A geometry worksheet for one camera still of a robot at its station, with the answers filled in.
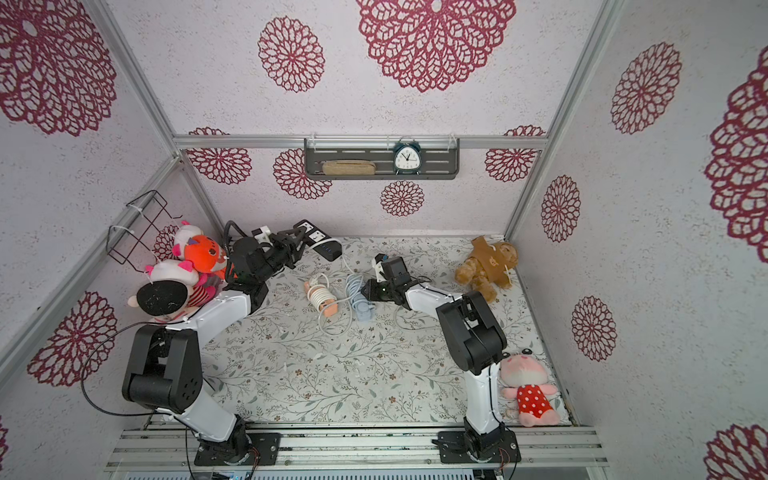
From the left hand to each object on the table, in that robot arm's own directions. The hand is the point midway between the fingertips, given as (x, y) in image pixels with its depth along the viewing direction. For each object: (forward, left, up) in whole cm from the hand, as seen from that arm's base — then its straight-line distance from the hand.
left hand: (310, 229), depth 83 cm
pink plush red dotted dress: (-33, -58, -22) cm, 70 cm away
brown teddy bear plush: (+4, -56, -22) cm, 61 cm away
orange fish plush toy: (-1, +34, -9) cm, 35 cm away
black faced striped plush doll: (-13, +39, -10) cm, 42 cm away
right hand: (-5, -14, -21) cm, 26 cm away
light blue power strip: (-9, -13, -24) cm, 29 cm away
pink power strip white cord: (-8, 0, -23) cm, 24 cm away
